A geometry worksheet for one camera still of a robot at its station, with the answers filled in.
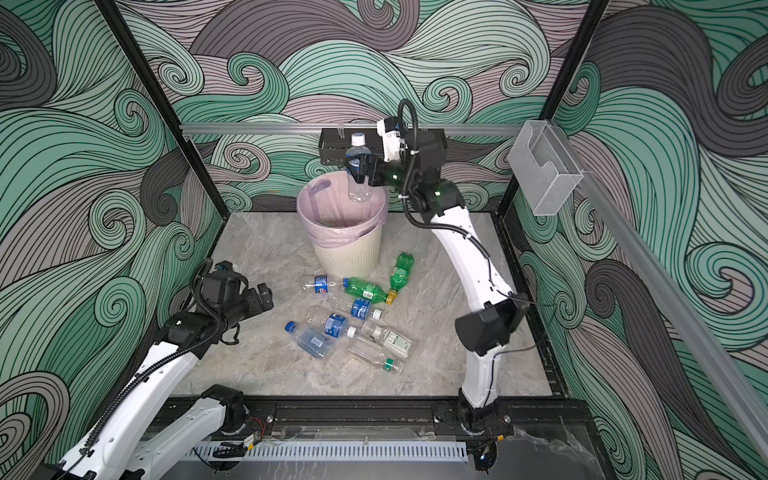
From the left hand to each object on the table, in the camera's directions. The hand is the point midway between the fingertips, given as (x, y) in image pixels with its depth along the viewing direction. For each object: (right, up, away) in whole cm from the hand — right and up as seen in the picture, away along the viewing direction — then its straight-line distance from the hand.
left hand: (257, 293), depth 77 cm
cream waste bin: (+25, +8, +13) cm, 29 cm away
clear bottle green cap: (+30, -17, +3) cm, 35 cm away
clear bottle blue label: (+27, -7, +10) cm, 29 cm away
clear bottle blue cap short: (+13, -14, +4) cm, 20 cm away
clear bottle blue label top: (+14, 0, +17) cm, 22 cm away
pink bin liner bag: (+16, +22, +28) cm, 39 cm away
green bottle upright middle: (+39, +2, +18) cm, 43 cm away
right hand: (+28, +33, -9) cm, 44 cm away
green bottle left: (+28, -2, +16) cm, 32 cm away
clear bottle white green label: (+36, -14, +4) cm, 39 cm away
